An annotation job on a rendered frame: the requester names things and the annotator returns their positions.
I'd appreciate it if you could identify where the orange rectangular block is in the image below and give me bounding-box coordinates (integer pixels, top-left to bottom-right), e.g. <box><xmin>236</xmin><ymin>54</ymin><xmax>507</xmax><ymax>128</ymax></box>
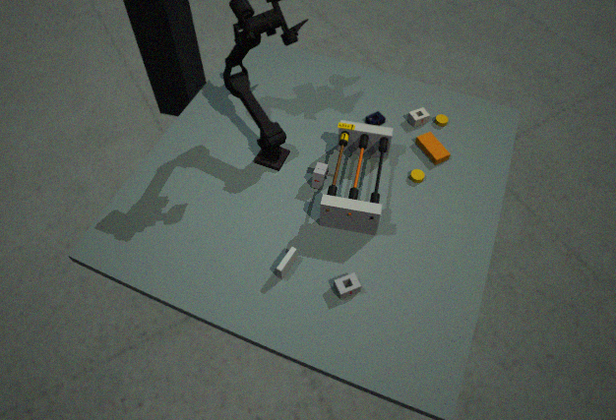
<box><xmin>415</xmin><ymin>132</ymin><xmax>451</xmax><ymax>164</ymax></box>

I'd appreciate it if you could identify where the yellow disc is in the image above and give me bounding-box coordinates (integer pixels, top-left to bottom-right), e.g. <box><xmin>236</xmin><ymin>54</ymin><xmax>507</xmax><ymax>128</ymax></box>
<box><xmin>435</xmin><ymin>114</ymin><xmax>449</xmax><ymax>127</ymax></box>
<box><xmin>410</xmin><ymin>169</ymin><xmax>425</xmax><ymax>183</ymax></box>

